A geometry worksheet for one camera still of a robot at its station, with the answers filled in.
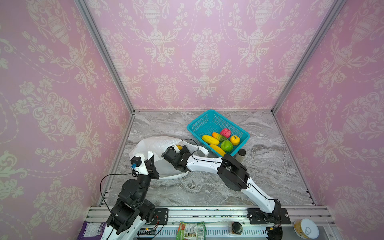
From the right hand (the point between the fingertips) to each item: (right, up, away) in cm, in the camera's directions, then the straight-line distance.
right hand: (178, 150), depth 96 cm
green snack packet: (+9, -33, -26) cm, 43 cm away
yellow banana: (+26, +1, -2) cm, 26 cm away
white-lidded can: (+60, -29, -30) cm, 73 cm away
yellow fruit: (+37, +7, +2) cm, 37 cm away
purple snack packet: (-37, -32, -27) cm, 56 cm away
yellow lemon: (+1, +3, -6) cm, 7 cm away
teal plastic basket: (+24, +19, +16) cm, 35 cm away
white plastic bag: (-10, +6, -16) cm, 20 cm away
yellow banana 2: (+21, +6, +4) cm, 23 cm away
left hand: (-8, +2, -27) cm, 28 cm away
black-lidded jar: (+30, -31, -27) cm, 51 cm away
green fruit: (+30, +4, -3) cm, 31 cm away
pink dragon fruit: (+32, +11, +4) cm, 34 cm away
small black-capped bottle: (+38, 0, -9) cm, 39 cm away
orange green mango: (+27, +8, +4) cm, 29 cm away
